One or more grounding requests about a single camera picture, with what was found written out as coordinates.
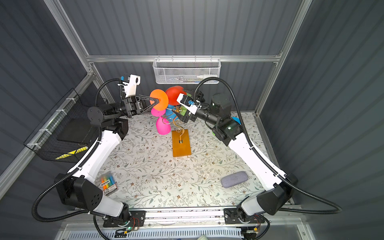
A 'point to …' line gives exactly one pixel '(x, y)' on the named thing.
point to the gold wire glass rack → (180, 141)
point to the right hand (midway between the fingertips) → (181, 99)
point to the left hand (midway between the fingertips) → (158, 105)
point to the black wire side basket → (66, 135)
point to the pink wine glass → (163, 127)
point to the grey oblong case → (233, 179)
